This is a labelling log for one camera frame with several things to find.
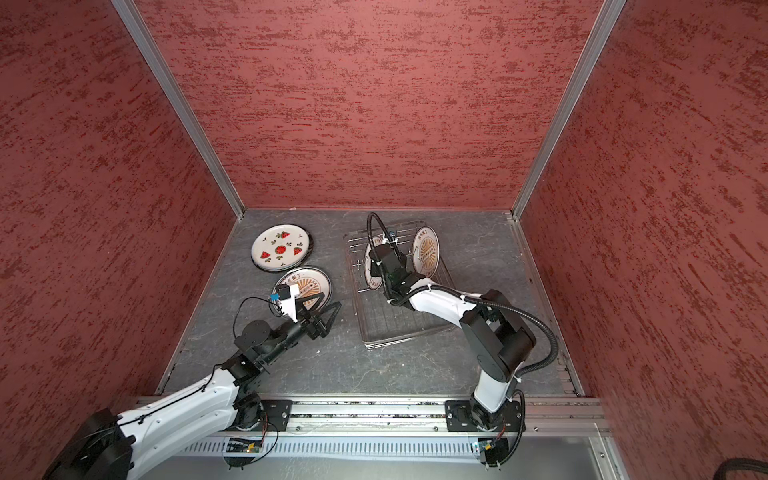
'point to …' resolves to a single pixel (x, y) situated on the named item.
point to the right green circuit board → (493, 450)
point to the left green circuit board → (241, 445)
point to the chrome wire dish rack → (383, 323)
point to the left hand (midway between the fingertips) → (334, 305)
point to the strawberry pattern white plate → (281, 248)
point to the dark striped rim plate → (282, 247)
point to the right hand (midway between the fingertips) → (380, 258)
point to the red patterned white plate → (426, 250)
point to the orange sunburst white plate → (374, 282)
